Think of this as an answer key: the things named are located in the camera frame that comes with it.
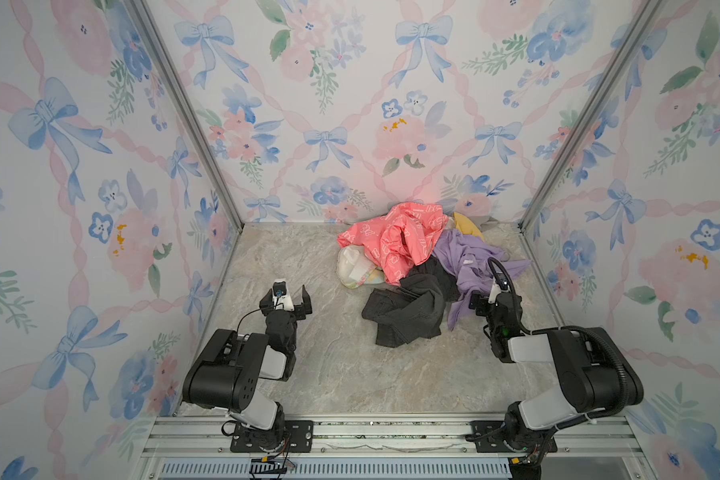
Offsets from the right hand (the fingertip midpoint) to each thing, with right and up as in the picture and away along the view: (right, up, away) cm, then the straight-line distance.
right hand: (492, 287), depth 93 cm
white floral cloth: (-43, +6, +7) cm, 44 cm away
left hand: (-63, +1, -5) cm, 63 cm away
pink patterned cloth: (-28, +15, +1) cm, 32 cm away
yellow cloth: (-1, +21, +21) cm, 30 cm away
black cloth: (-26, -5, -13) cm, 30 cm away
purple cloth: (-6, +8, +1) cm, 10 cm away
